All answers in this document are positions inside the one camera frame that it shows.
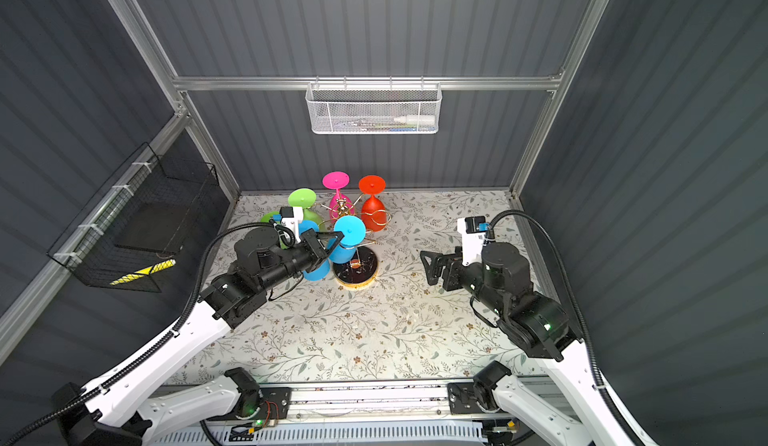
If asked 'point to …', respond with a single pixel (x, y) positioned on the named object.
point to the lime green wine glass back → (304, 199)
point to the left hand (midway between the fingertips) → (344, 233)
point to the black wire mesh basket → (88, 247)
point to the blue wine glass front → (354, 231)
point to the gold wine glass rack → (362, 270)
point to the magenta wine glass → (341, 204)
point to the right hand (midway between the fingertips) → (442, 254)
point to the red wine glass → (373, 211)
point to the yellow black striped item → (144, 272)
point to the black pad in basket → (154, 226)
